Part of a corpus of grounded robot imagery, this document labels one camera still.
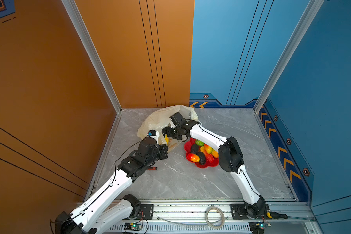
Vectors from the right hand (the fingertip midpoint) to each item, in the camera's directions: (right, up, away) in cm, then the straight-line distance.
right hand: (164, 135), depth 92 cm
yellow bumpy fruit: (+1, -3, +4) cm, 5 cm away
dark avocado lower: (+24, -13, -4) cm, 28 cm away
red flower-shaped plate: (+15, -7, +1) cm, 17 cm away
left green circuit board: (-13, -42, -22) cm, 49 cm away
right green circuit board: (+48, -43, -22) cm, 68 cm away
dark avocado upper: (+20, -8, -1) cm, 22 cm away
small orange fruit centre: (+25, -9, +1) cm, 26 cm away
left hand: (+5, -4, -17) cm, 18 cm away
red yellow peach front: (+18, -12, -8) cm, 23 cm away
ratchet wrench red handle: (-6, -19, -5) cm, 21 cm away
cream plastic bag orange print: (-3, +10, -6) cm, 12 cm away
